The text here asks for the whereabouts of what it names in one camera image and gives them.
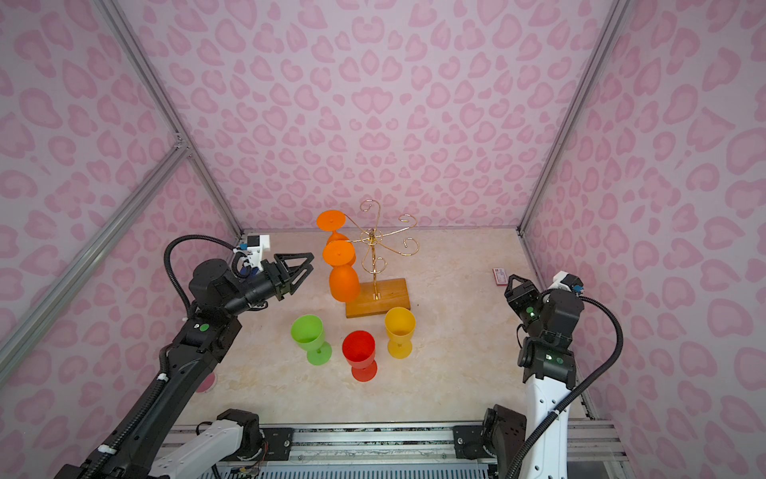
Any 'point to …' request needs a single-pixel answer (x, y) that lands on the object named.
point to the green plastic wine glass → (309, 333)
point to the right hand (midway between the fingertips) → (513, 280)
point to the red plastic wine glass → (359, 350)
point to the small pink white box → (500, 276)
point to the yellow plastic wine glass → (400, 326)
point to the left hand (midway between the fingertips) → (314, 262)
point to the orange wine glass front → (343, 279)
